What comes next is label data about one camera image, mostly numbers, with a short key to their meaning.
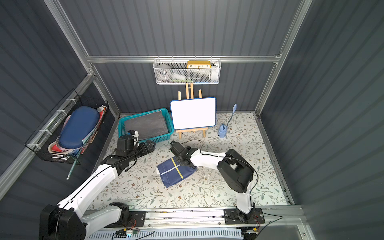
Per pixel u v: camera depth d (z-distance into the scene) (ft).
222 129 3.27
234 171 1.62
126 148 2.07
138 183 2.82
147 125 3.35
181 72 2.99
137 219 2.43
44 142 2.04
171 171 2.92
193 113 3.07
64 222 1.26
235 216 2.42
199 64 2.86
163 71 2.71
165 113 3.59
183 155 2.32
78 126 2.26
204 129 3.38
